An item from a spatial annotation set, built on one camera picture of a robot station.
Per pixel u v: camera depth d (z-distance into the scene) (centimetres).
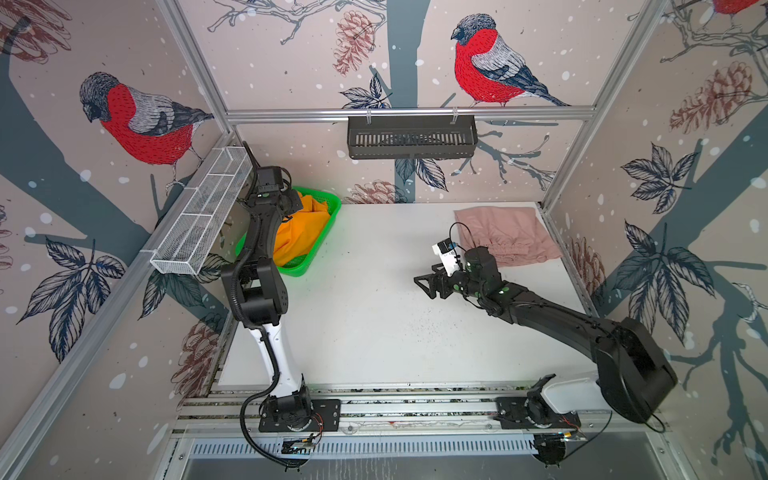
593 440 70
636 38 76
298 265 94
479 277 64
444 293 73
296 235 93
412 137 104
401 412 76
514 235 108
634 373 42
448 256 74
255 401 65
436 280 73
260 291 54
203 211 79
